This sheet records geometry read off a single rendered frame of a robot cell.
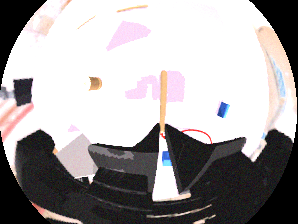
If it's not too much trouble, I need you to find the small tan wooden cylinder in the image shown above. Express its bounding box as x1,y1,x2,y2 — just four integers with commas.
81,76,102,92

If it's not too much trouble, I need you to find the red string with thin wooden stick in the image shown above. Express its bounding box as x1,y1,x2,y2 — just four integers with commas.
160,71,212,144

